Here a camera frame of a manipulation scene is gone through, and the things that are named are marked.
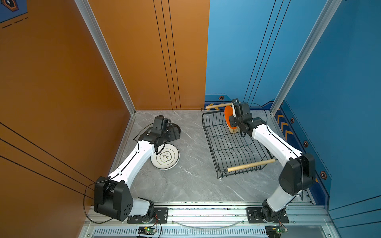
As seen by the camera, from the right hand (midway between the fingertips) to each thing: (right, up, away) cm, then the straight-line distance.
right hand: (233, 116), depth 88 cm
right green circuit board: (+18, -55, -19) cm, 61 cm away
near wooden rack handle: (+4, -25, -17) cm, 30 cm away
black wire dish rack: (0, -23, +7) cm, 24 cm away
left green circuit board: (-47, -56, -17) cm, 75 cm away
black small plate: (-34, -9, -12) cm, 37 cm away
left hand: (-36, -10, -3) cm, 38 cm away
